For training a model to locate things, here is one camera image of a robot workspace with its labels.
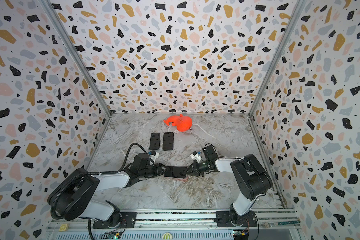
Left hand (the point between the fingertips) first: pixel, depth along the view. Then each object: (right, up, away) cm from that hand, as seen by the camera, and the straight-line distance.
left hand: (167, 168), depth 86 cm
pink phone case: (+11, -6, 0) cm, 12 cm away
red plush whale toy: (+7, +27, +20) cm, 34 cm away
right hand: (+9, -1, -2) cm, 9 cm away
